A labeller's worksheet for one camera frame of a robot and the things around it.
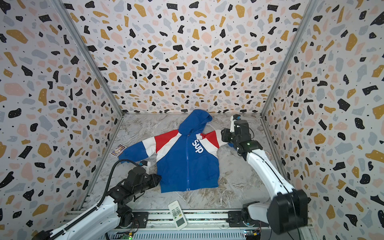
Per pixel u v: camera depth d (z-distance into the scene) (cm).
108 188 57
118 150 98
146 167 77
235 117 73
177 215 75
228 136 73
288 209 39
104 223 57
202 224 73
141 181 67
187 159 95
